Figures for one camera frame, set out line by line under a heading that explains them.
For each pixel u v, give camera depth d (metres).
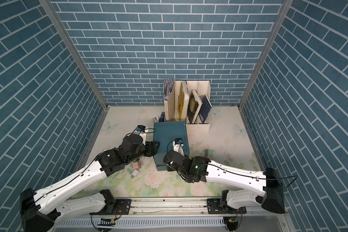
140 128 0.64
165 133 0.77
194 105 1.00
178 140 0.64
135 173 0.83
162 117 1.09
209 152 0.93
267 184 0.41
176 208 0.75
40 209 0.39
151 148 0.64
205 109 1.04
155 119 1.09
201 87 1.04
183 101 0.93
